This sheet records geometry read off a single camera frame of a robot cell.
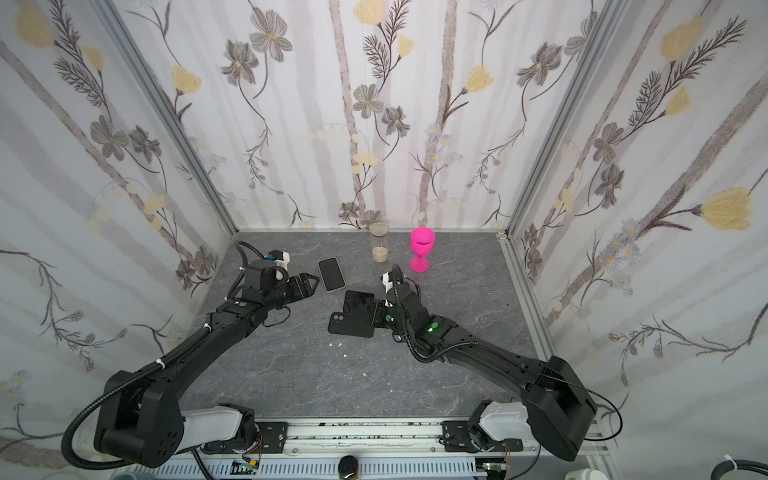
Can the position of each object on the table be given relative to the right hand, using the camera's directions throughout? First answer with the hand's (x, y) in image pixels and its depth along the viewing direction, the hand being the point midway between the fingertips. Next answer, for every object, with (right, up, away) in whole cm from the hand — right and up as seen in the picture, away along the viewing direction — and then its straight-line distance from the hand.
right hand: (358, 300), depth 76 cm
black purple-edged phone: (-14, +5, +32) cm, 35 cm away
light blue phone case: (-14, +5, +32) cm, 35 cm away
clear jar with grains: (+4, +18, +25) cm, 32 cm away
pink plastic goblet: (+19, +17, +22) cm, 34 cm away
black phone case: (-4, -11, +20) cm, 23 cm away
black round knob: (-1, -34, -14) cm, 36 cm away
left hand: (-16, +7, +9) cm, 19 cm away
